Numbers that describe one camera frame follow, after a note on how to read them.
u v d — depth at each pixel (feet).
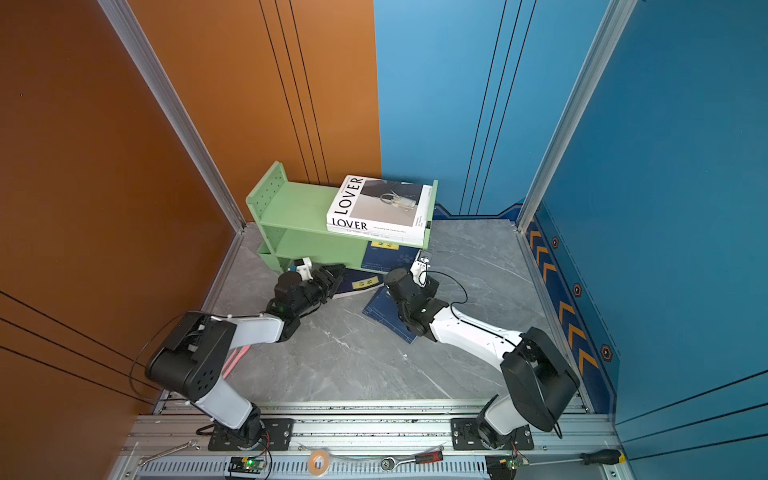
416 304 2.11
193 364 1.52
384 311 3.07
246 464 2.33
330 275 2.66
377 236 2.58
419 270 2.39
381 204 2.61
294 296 2.35
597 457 2.24
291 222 2.70
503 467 2.32
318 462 2.29
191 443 2.38
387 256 3.06
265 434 2.38
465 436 2.38
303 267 2.78
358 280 3.33
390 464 2.24
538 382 1.38
